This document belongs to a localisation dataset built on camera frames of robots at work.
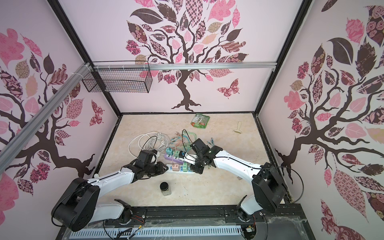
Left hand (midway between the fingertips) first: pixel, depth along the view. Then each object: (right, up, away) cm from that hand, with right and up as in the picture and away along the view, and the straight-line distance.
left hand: (167, 170), depth 88 cm
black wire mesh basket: (-33, +59, +7) cm, 68 cm away
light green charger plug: (+6, +10, +2) cm, 12 cm away
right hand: (+16, +6, -4) cm, 17 cm away
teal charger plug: (+1, +11, +2) cm, 12 cm away
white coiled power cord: (-12, +16, +15) cm, 25 cm away
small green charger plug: (+11, +4, -4) cm, 13 cm away
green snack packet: (+21, +31, +26) cm, 46 cm away
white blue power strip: (+9, +1, -1) cm, 9 cm away
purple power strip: (+3, +6, +5) cm, 8 cm away
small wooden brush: (+49, +24, +21) cm, 59 cm away
